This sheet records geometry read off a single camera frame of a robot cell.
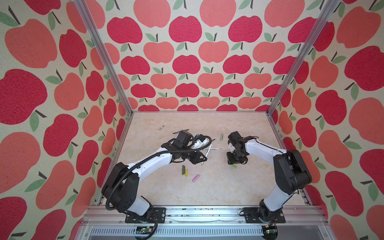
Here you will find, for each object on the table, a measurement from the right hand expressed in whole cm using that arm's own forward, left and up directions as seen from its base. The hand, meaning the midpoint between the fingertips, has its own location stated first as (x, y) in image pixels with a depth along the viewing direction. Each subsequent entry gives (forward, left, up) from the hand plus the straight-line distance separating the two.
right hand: (234, 161), depth 92 cm
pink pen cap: (-13, +23, -1) cm, 27 cm away
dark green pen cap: (-8, +31, -1) cm, 33 cm away
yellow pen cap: (-10, +29, -1) cm, 31 cm away
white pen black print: (+8, +12, 0) cm, 14 cm away
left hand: (-7, +17, +13) cm, 23 cm away
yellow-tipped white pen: (+18, +55, 0) cm, 58 cm away
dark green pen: (+23, +37, -2) cm, 43 cm away
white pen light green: (-5, +18, +15) cm, 24 cm away
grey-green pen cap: (+19, +7, -1) cm, 20 cm away
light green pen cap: (-3, 0, -1) cm, 3 cm away
